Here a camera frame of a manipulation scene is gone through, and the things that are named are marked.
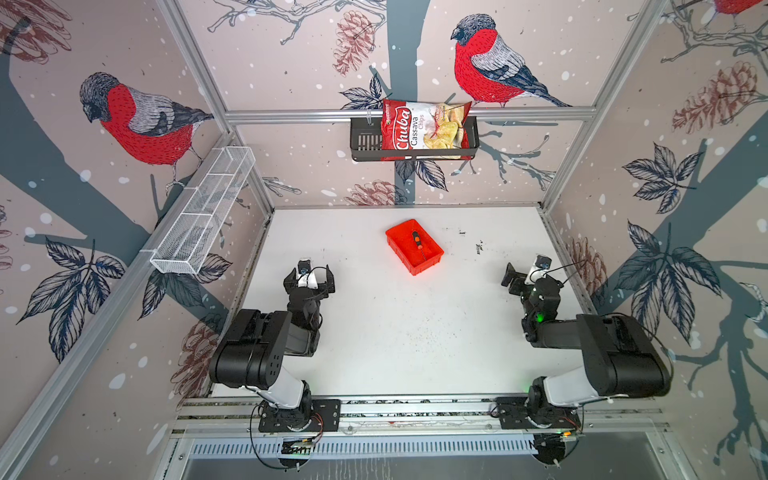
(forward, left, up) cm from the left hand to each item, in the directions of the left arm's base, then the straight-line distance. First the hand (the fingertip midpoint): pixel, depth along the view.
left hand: (309, 267), depth 88 cm
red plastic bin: (+17, -29, -9) cm, 35 cm away
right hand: (0, -66, -2) cm, 66 cm away
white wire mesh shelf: (+6, +26, +19) cm, 33 cm away
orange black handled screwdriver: (+19, -34, -9) cm, 40 cm away
